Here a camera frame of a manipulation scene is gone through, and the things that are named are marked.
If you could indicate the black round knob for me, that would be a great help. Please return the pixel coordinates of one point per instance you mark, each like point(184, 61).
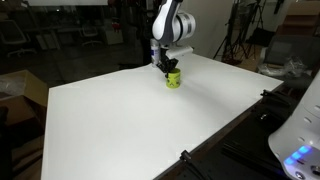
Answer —
point(265, 117)

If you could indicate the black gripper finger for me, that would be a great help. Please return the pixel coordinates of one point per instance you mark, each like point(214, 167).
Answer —
point(173, 65)
point(162, 67)

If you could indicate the long black table clamp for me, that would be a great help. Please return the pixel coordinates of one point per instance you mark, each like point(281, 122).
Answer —
point(275, 98)

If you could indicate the clear plastic bag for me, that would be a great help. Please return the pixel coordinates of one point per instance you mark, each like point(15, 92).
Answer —
point(283, 69)

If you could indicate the stacked cardboard boxes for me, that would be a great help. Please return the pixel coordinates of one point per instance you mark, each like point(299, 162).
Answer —
point(300, 20)

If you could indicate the black tripod stand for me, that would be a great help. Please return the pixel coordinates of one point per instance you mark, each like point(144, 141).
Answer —
point(231, 36)

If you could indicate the grey padded chair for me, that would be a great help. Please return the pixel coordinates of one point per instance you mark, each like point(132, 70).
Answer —
point(283, 50)

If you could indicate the white office chair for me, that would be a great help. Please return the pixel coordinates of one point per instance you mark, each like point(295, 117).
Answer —
point(13, 36)
point(90, 35)

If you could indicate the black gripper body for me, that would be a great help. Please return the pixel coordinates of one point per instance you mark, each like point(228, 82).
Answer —
point(165, 55)

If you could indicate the small black table clamp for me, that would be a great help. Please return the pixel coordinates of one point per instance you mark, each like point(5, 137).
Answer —
point(186, 157)

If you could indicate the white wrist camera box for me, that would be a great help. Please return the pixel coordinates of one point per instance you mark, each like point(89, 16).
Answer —
point(180, 51)

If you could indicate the brown cardboard box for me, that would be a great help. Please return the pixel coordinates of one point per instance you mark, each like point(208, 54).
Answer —
point(23, 96)

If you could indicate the lime green printed mug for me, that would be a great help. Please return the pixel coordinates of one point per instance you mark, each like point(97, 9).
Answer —
point(173, 81)

